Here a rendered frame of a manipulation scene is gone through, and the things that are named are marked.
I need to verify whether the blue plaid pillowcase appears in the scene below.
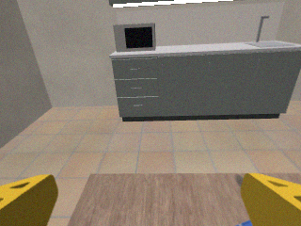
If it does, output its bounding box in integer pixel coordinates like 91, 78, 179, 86
236, 220, 252, 226

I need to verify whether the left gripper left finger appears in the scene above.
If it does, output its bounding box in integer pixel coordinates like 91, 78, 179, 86
0, 174, 58, 226

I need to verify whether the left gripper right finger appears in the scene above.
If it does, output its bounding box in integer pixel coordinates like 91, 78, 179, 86
241, 173, 301, 226

